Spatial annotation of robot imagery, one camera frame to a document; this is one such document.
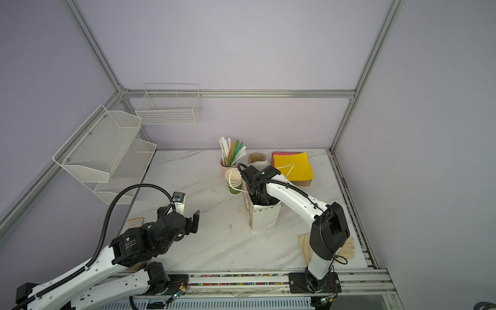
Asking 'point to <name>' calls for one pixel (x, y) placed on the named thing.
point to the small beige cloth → (134, 223)
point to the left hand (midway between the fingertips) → (185, 211)
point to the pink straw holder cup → (223, 168)
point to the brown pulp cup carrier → (256, 157)
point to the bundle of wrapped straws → (231, 152)
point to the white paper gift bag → (259, 217)
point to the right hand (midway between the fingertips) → (260, 209)
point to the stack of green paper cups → (233, 178)
